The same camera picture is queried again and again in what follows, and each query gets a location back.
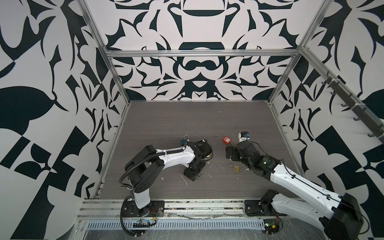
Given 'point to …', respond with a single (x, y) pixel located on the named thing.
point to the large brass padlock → (237, 168)
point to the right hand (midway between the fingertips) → (233, 148)
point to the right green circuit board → (271, 226)
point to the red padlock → (226, 139)
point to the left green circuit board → (136, 225)
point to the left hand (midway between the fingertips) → (203, 170)
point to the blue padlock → (183, 141)
